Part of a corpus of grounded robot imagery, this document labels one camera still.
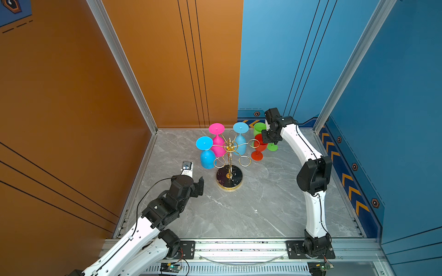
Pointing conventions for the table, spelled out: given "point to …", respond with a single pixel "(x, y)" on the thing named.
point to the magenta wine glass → (218, 146)
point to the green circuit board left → (170, 267)
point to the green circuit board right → (325, 265)
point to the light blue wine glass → (208, 158)
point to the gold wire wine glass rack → (229, 176)
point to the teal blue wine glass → (240, 144)
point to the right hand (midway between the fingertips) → (266, 139)
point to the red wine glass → (259, 146)
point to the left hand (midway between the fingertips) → (193, 175)
